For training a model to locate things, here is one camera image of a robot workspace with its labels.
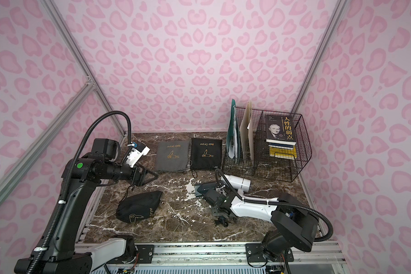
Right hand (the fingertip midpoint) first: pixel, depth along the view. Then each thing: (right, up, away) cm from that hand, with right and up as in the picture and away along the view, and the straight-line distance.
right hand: (218, 209), depth 87 cm
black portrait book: (+34, +41, +4) cm, 53 cm away
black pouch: (-7, +27, +21) cm, 35 cm away
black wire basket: (+30, +20, +13) cm, 38 cm away
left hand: (-27, +22, -19) cm, 40 cm away
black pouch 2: (-38, +4, -7) cm, 39 cm away
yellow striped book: (+35, +30, +5) cm, 46 cm away
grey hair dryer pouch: (-28, +26, +20) cm, 43 cm away
